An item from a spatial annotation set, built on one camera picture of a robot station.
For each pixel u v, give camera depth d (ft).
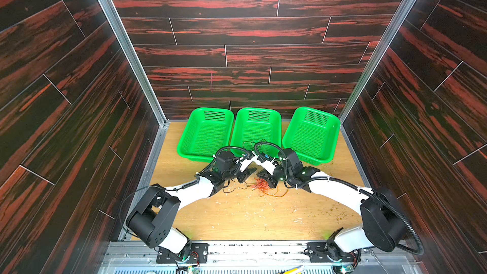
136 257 2.41
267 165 2.40
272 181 2.45
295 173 2.17
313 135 3.76
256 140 3.55
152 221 1.43
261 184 2.75
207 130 3.77
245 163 2.37
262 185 2.73
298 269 2.30
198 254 2.40
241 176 2.51
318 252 2.35
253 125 3.90
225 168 2.21
